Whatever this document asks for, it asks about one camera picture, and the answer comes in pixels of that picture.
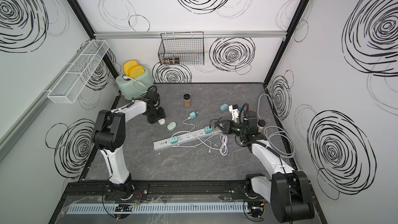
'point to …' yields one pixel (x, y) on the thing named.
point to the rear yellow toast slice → (135, 70)
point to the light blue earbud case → (224, 107)
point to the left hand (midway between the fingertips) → (162, 118)
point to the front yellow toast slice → (143, 71)
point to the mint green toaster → (132, 88)
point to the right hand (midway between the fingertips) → (218, 123)
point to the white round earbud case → (161, 121)
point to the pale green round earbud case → (171, 126)
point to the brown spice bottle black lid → (187, 101)
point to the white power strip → (165, 143)
